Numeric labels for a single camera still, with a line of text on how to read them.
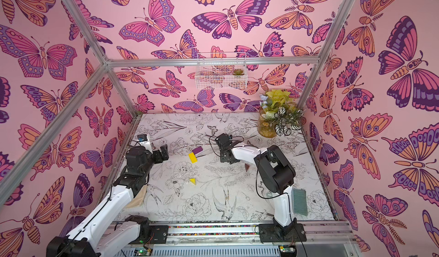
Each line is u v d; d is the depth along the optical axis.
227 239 0.73
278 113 0.86
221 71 0.95
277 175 0.52
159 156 0.74
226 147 0.75
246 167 0.93
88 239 0.41
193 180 0.88
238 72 0.92
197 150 1.03
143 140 0.70
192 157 0.98
